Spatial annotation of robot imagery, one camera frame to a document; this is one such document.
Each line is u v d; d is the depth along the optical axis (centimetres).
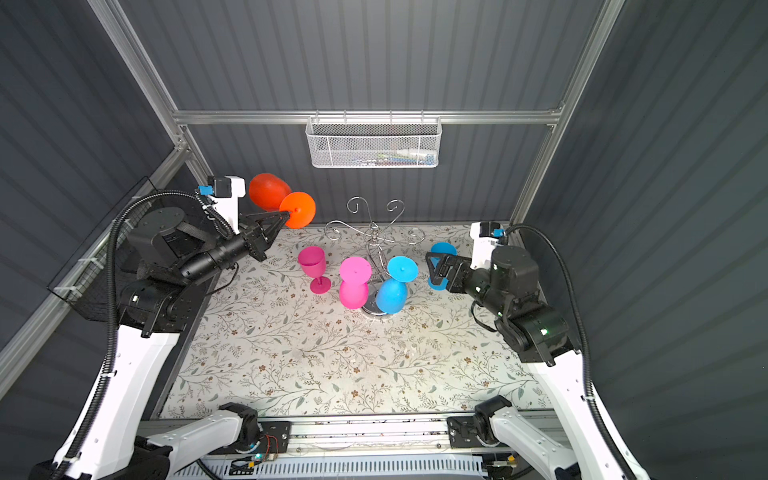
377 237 74
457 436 74
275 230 55
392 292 75
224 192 47
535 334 41
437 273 55
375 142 112
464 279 54
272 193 62
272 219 56
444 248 92
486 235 53
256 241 48
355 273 69
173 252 41
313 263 89
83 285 61
